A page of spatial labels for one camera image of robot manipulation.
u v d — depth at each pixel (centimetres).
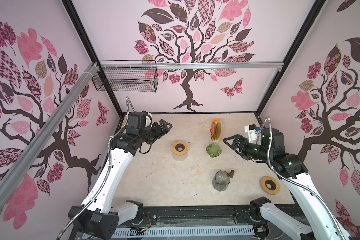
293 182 42
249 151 58
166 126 64
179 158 94
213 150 93
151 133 60
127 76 95
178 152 87
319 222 38
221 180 76
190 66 92
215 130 102
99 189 39
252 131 62
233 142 59
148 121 56
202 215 75
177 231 70
